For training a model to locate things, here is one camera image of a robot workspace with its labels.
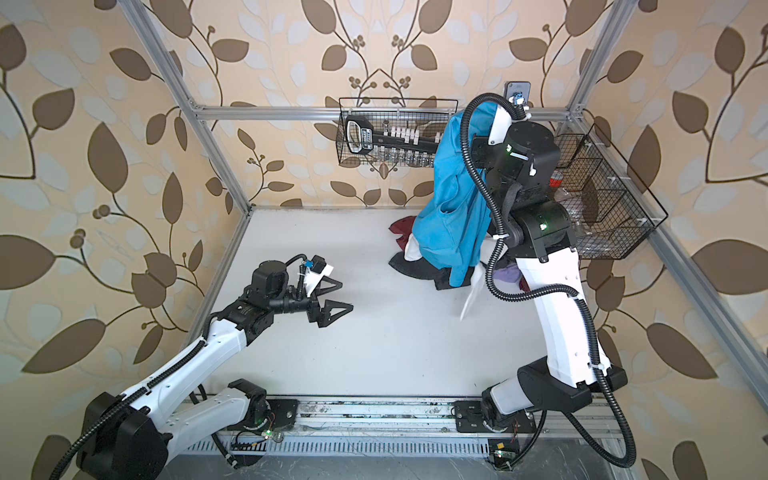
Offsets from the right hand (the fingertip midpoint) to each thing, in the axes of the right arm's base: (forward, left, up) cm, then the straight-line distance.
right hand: (504, 124), depth 53 cm
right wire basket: (0, -32, -23) cm, 39 cm away
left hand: (-13, +33, -38) cm, 52 cm away
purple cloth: (+2, -17, -54) cm, 57 cm away
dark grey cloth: (+6, +11, -56) cm, 57 cm away
